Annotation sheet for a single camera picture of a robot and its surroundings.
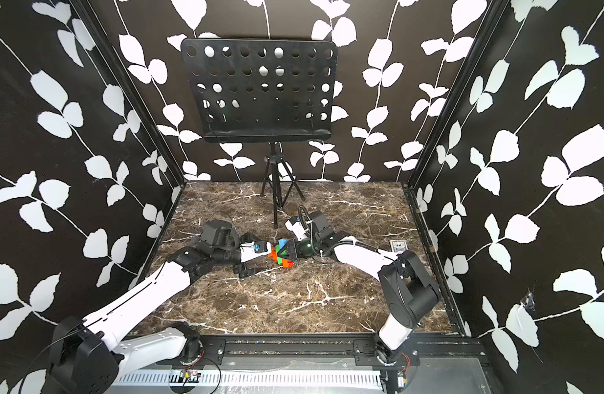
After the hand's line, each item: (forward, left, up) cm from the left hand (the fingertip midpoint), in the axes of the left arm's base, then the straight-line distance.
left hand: (263, 247), depth 79 cm
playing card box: (+7, -52, -15) cm, 55 cm away
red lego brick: (-4, -8, -4) cm, 10 cm away
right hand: (0, -5, -3) cm, 6 cm away
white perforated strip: (-34, +12, -16) cm, 39 cm away
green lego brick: (-2, -5, -4) cm, 7 cm away
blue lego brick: (+2, -6, -1) cm, 7 cm away
